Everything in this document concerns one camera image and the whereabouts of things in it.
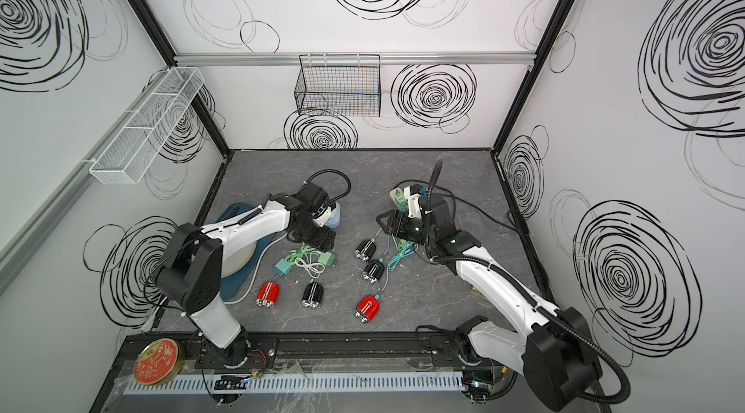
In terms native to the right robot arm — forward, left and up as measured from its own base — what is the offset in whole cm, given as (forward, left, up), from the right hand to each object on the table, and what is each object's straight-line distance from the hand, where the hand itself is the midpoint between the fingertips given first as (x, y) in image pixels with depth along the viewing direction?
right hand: (383, 222), depth 78 cm
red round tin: (-32, +54, -13) cm, 64 cm away
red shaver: (-15, +32, -15) cm, 38 cm away
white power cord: (-7, +40, -18) cm, 44 cm away
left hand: (0, +18, -14) cm, 23 cm away
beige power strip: (+20, -3, -16) cm, 26 cm away
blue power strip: (+8, +16, -13) cm, 23 cm away
